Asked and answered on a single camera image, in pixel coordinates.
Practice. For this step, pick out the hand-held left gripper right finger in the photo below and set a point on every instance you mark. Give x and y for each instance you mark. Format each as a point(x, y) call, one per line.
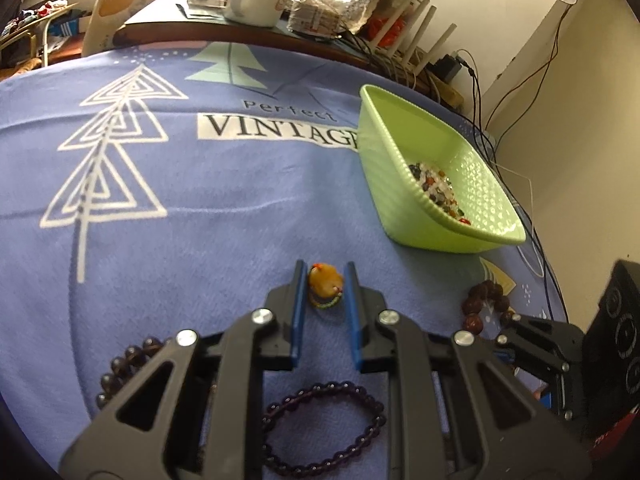
point(352, 315)

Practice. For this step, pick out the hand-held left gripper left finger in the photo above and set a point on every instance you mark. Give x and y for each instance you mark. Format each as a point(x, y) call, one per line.
point(298, 315)

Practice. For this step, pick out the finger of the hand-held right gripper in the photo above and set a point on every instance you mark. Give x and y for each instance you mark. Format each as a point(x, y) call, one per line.
point(562, 390)
point(545, 340)

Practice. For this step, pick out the green plastic basket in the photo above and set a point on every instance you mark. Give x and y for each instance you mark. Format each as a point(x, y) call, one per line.
point(400, 200)

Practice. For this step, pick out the pile of bead jewelry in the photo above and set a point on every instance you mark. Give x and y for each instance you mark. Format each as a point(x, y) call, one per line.
point(437, 185)

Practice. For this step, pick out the blue printed blanket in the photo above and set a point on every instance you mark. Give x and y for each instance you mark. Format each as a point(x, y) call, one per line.
point(200, 235)

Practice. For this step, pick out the beige power strip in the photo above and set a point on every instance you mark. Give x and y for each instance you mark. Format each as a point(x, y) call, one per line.
point(447, 92)

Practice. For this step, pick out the black power adapter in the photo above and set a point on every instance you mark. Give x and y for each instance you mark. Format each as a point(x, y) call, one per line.
point(446, 67)

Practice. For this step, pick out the white router with antennas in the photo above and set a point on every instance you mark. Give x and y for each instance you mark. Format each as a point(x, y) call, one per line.
point(436, 48)

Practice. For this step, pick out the dark wooden desk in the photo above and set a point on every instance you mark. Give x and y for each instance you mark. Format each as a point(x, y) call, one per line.
point(165, 20)

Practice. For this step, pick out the white plastic chair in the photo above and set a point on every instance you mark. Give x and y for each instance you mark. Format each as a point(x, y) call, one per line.
point(120, 5)

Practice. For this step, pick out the small wooden table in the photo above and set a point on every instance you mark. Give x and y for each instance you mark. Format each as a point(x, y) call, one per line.
point(30, 35)

